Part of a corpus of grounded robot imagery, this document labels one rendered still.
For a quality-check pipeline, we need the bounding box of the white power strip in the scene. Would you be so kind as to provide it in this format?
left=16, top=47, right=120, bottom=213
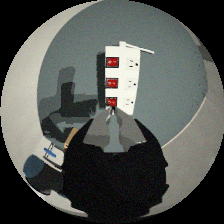
left=105, top=41, right=154, bottom=115

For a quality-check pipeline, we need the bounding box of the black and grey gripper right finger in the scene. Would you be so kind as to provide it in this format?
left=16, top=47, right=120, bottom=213
left=113, top=106, right=168, bottom=167

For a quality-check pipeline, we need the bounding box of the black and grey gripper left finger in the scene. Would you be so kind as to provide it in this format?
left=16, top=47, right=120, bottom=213
left=60, top=106, right=113, bottom=171

